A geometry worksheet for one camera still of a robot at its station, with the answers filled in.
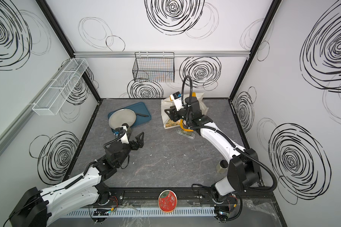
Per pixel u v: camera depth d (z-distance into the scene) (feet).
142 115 3.56
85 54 3.08
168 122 3.19
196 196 2.47
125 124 3.04
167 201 2.27
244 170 1.38
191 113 2.00
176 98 2.23
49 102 2.36
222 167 2.51
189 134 3.18
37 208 1.31
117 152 1.92
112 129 3.25
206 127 1.80
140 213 3.16
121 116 3.58
